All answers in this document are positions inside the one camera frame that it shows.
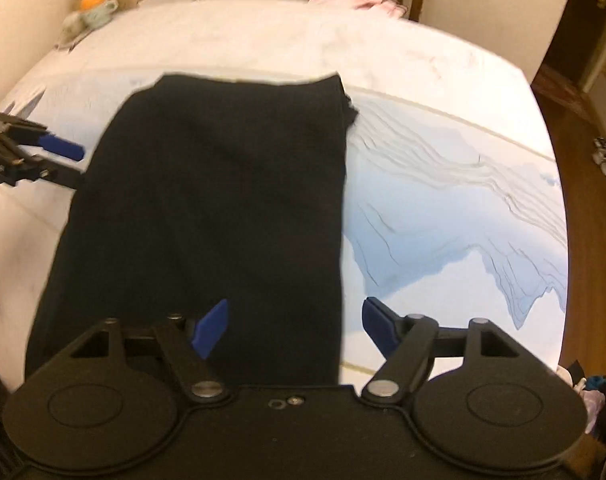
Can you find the white blue printed tablecloth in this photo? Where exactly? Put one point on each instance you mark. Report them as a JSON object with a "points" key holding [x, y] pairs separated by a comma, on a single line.
{"points": [[433, 110]]}

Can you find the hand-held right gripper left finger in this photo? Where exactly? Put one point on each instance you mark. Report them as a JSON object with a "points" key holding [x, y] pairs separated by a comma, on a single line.
{"points": [[210, 327]]}

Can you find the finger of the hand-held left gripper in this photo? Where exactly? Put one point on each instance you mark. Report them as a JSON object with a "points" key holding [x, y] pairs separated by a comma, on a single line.
{"points": [[53, 175], [63, 146]]}

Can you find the black long-sleeve shirt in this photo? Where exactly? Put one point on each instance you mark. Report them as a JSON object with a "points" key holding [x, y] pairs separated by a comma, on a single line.
{"points": [[208, 210]]}

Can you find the dark wooden door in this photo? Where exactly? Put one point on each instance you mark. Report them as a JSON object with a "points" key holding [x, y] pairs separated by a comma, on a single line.
{"points": [[573, 20]]}

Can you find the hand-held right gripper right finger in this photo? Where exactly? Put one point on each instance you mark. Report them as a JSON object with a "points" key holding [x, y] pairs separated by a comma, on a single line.
{"points": [[380, 325]]}

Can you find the orange round object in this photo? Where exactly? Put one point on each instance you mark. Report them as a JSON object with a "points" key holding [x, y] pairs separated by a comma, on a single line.
{"points": [[93, 0]]}

